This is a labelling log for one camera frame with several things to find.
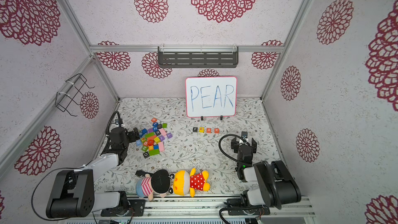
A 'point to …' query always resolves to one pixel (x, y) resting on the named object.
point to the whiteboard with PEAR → (211, 96)
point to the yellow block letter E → (202, 129)
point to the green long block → (154, 152)
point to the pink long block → (161, 146)
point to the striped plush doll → (159, 183)
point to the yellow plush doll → (184, 183)
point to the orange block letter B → (154, 120)
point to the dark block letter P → (195, 129)
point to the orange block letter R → (216, 130)
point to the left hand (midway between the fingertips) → (129, 130)
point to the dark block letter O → (145, 154)
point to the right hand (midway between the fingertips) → (245, 136)
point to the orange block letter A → (209, 130)
